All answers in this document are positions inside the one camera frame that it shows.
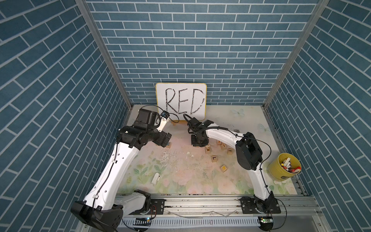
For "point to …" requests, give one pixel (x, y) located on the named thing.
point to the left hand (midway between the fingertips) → (166, 132)
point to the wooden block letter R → (169, 145)
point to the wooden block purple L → (214, 158)
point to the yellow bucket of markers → (284, 166)
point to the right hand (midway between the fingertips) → (195, 145)
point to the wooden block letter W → (208, 149)
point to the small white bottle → (156, 178)
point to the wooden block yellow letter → (223, 168)
